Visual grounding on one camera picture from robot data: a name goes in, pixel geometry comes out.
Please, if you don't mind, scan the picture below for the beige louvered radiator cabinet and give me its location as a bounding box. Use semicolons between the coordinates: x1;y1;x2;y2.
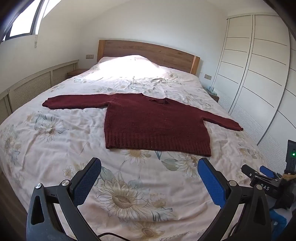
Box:
1;60;79;123

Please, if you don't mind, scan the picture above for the right wall switch plate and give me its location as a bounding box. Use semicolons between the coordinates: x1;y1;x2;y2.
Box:
204;74;212;80

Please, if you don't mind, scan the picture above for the white sliding wardrobe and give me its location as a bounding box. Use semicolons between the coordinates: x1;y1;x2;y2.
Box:
212;14;295;173

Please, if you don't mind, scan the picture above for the wooden headboard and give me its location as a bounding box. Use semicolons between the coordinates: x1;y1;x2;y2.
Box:
97;40;200;75

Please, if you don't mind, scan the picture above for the wall switch plate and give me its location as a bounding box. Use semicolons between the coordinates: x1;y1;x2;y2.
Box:
204;74;212;80
86;54;94;59

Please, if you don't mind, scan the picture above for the black cable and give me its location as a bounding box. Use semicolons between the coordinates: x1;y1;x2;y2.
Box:
97;232;130;241

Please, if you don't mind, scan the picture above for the tissue box on nightstand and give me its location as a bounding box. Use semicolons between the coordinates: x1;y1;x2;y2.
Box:
207;86;215;94

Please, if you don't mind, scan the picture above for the dark red knitted sweater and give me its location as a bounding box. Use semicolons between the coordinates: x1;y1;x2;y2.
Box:
42;93;243;157

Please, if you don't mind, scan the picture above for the left wooden nightstand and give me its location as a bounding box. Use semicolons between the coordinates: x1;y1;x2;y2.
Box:
66;69;88;79

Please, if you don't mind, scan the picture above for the window with dark frame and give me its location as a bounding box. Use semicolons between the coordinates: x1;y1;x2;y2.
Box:
1;0;61;42

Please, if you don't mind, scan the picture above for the wooden nightstand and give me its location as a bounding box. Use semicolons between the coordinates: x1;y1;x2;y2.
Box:
206;89;219;102
66;69;88;79

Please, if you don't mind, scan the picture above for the floral white bed cover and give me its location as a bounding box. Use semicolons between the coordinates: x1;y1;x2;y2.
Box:
1;55;267;240

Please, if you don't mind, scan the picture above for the right wooden nightstand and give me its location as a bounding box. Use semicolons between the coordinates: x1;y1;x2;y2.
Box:
206;89;219;102

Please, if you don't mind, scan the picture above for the left wall switch plate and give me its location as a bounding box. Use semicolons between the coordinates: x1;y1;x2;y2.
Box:
86;54;94;59

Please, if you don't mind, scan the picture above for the blue gloved right hand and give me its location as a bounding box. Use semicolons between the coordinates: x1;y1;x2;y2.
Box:
269;208;291;240

